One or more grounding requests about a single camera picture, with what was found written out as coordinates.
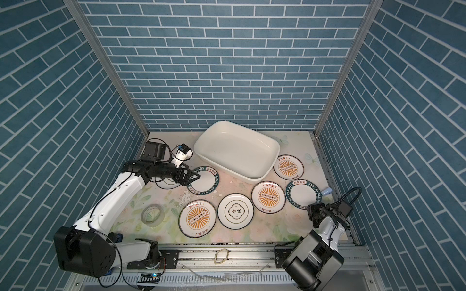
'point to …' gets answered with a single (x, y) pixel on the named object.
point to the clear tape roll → (153, 215)
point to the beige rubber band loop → (227, 250)
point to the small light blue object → (326, 191)
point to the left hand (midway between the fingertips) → (193, 171)
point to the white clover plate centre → (235, 211)
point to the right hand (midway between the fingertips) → (308, 204)
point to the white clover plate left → (164, 182)
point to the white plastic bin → (237, 151)
